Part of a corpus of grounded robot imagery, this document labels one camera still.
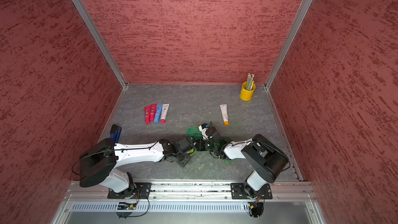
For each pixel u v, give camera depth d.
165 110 1.03
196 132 0.92
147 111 1.03
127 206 0.72
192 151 0.69
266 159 0.46
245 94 1.07
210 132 0.70
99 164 0.43
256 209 0.71
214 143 0.71
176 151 0.65
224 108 1.07
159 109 1.05
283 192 0.76
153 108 1.06
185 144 0.66
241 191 0.74
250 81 1.05
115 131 0.92
